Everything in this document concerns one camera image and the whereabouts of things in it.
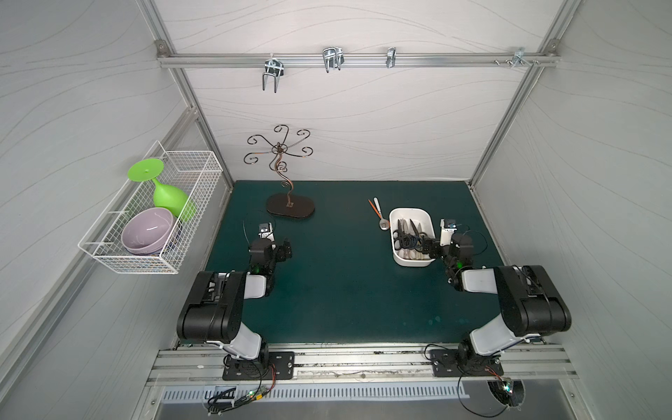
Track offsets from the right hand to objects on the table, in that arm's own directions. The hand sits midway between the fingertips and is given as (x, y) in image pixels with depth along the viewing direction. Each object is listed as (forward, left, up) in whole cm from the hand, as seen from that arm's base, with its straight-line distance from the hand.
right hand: (439, 234), depth 95 cm
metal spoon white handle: (+9, +19, -6) cm, 22 cm away
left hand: (-5, +61, +1) cm, 61 cm away
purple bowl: (-23, +81, +30) cm, 90 cm away
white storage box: (+6, +10, -6) cm, 13 cm away
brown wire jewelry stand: (+15, +57, -5) cm, 59 cm away
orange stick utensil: (+17, +23, -6) cm, 29 cm away
